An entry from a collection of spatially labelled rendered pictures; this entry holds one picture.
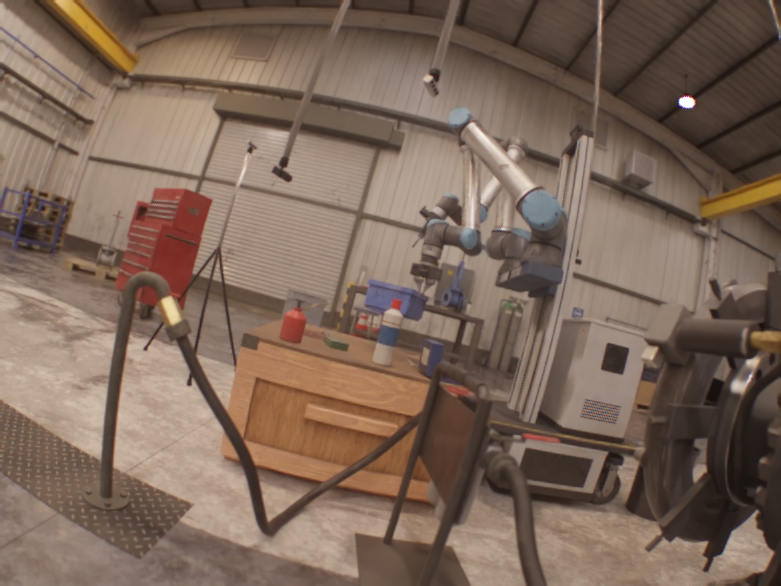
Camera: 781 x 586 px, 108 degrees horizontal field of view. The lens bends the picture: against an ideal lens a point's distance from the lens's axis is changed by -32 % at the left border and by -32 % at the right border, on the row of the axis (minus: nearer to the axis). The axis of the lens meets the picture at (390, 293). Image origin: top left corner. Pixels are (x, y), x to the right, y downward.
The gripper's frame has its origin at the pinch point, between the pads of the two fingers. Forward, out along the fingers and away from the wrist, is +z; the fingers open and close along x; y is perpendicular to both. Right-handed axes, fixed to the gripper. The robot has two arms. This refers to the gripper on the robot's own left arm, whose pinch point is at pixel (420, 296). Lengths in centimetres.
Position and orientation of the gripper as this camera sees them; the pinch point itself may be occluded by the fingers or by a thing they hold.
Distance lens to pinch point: 177.9
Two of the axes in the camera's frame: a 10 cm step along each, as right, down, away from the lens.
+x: 9.2, 2.3, -3.2
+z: -2.5, 9.7, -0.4
